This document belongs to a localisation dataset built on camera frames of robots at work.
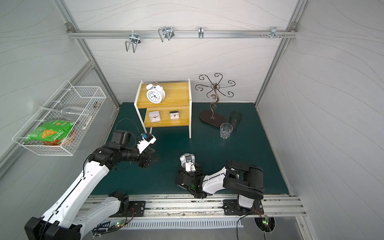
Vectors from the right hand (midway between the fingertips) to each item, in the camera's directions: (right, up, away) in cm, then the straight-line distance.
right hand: (187, 164), depth 86 cm
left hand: (-15, +9, -14) cm, 22 cm away
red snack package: (-53, +17, -26) cm, 62 cm away
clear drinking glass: (+26, +19, +15) cm, 35 cm away
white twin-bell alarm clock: (+1, +7, -12) cm, 14 cm away
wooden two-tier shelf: (-8, +32, +7) cm, 34 cm away
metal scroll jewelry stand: (+14, +28, +25) cm, 40 cm away
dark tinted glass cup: (+31, +27, +10) cm, 42 cm away
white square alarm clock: (-20, +28, +2) cm, 34 cm away
